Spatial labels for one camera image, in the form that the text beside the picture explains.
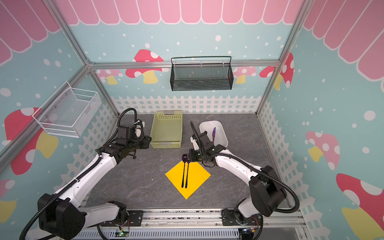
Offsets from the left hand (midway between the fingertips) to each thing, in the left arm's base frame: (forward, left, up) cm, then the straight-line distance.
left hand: (149, 141), depth 82 cm
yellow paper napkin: (-11, -27, -19) cm, 35 cm away
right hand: (-5, -22, -6) cm, 23 cm away
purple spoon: (-2, -18, -17) cm, 25 cm away
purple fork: (-2, -21, -19) cm, 28 cm away
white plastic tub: (+16, -43, -18) cm, 50 cm away
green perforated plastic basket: (+18, -6, -12) cm, 22 cm away
